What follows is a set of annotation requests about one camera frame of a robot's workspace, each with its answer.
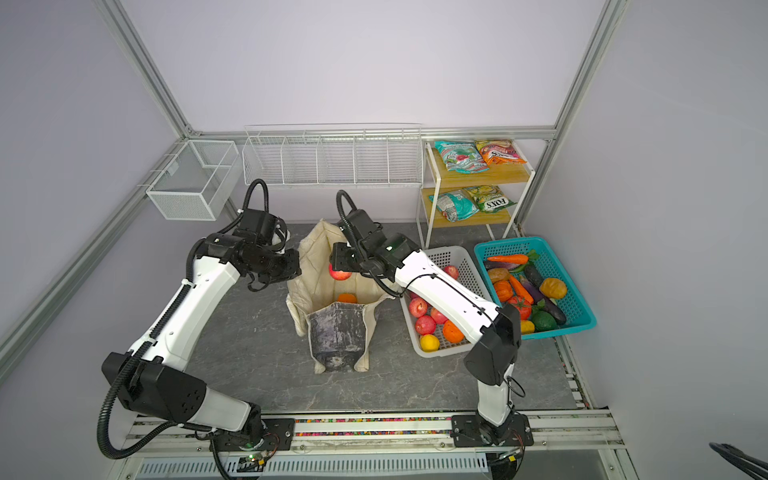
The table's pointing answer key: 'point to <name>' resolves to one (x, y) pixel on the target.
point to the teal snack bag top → (463, 157)
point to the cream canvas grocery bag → (336, 315)
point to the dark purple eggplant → (532, 285)
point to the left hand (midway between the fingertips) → (301, 274)
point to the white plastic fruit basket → (462, 259)
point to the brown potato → (553, 288)
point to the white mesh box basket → (195, 182)
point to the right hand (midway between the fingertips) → (337, 259)
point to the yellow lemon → (429, 343)
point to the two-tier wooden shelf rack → (513, 179)
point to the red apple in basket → (418, 307)
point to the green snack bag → (489, 198)
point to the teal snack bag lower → (456, 205)
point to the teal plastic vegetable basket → (523, 272)
